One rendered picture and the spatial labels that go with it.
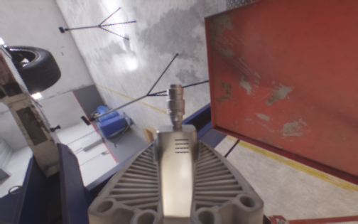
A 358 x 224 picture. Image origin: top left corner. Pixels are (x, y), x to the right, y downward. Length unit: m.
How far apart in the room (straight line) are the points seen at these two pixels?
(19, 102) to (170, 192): 0.91
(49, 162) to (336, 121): 1.05
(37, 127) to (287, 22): 1.04
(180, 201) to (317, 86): 0.41
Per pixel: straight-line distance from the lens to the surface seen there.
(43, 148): 0.90
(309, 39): 0.45
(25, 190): 0.72
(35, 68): 1.89
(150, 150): 0.16
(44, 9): 9.75
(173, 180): 0.18
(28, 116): 0.96
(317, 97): 0.48
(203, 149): 0.16
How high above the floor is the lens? 1.29
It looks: 32 degrees down
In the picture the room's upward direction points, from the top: 121 degrees counter-clockwise
